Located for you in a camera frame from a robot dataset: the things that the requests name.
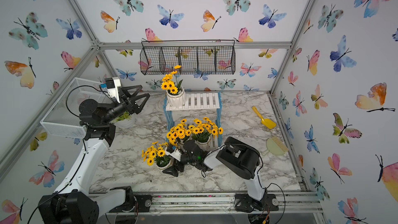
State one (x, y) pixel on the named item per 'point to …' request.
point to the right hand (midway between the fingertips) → (166, 163)
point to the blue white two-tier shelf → (206, 107)
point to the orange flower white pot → (125, 121)
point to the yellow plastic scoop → (267, 123)
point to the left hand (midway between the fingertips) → (145, 91)
